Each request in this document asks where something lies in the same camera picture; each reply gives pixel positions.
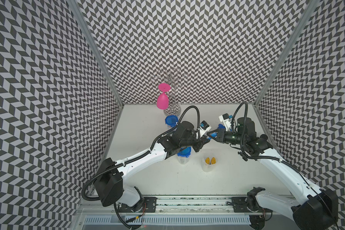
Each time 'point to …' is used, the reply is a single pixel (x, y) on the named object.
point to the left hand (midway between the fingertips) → (206, 139)
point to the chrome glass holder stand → (175, 79)
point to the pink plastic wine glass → (162, 100)
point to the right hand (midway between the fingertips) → (208, 136)
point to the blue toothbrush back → (213, 134)
